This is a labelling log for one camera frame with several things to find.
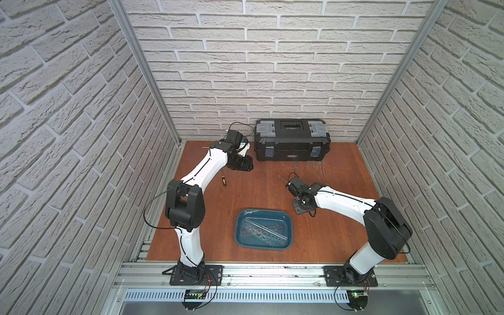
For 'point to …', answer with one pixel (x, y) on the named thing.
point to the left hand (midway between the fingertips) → (251, 163)
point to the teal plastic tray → (247, 241)
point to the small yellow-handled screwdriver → (224, 180)
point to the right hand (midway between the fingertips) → (305, 205)
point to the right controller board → (357, 299)
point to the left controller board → (193, 294)
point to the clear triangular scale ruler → (276, 227)
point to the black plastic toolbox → (291, 140)
